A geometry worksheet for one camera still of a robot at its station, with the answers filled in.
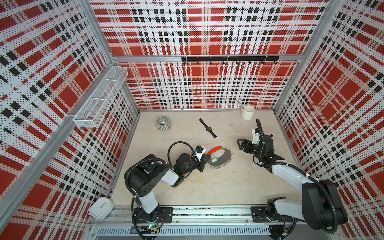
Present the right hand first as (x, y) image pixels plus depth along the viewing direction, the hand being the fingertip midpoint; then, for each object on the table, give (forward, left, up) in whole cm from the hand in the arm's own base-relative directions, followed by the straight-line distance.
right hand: (243, 141), depth 89 cm
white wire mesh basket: (+16, +91, +13) cm, 94 cm away
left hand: (-8, +20, -3) cm, 22 cm away
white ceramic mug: (+29, -9, -5) cm, 31 cm away
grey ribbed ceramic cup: (+19, +53, -5) cm, 57 cm away
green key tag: (-7, +17, -10) cm, 21 cm away
